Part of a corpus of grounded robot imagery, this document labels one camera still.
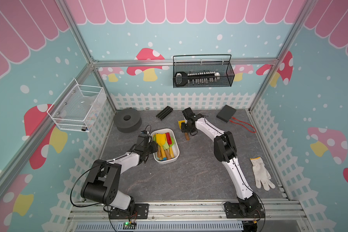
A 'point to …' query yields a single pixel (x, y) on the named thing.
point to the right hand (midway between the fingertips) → (184, 129)
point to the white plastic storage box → (176, 148)
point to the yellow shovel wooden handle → (187, 136)
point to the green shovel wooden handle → (159, 152)
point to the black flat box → (226, 113)
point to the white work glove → (261, 174)
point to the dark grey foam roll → (127, 120)
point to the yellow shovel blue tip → (161, 138)
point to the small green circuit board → (129, 225)
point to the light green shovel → (165, 147)
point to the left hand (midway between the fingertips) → (156, 147)
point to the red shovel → (169, 141)
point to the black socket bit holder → (182, 79)
